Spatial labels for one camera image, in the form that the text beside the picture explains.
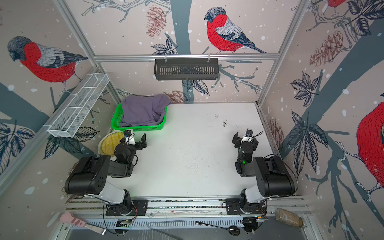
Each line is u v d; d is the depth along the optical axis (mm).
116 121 1061
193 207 749
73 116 728
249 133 763
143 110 1065
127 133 777
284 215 671
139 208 732
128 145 777
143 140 839
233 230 663
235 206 733
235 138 835
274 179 445
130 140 791
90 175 465
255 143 854
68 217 684
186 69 1067
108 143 969
